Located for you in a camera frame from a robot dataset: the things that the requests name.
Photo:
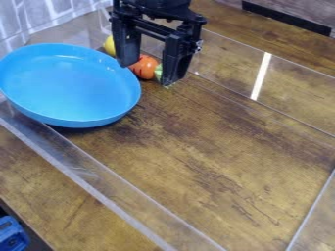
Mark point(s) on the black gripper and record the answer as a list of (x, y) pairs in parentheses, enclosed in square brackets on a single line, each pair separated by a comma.
[(165, 19)]

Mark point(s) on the orange toy carrot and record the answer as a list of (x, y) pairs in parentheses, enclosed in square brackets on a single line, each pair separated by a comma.
[(145, 67)]

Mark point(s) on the blue plastic tray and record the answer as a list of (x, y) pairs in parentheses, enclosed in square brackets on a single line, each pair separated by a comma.
[(69, 85)]

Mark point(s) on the yellow toy lemon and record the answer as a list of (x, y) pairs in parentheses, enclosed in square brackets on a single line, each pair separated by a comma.
[(109, 46)]

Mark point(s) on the clear acrylic barrier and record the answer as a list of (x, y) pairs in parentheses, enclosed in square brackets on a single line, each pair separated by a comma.
[(221, 165)]

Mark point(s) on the blue plastic object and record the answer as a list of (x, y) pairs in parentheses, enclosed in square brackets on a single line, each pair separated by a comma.
[(14, 238)]

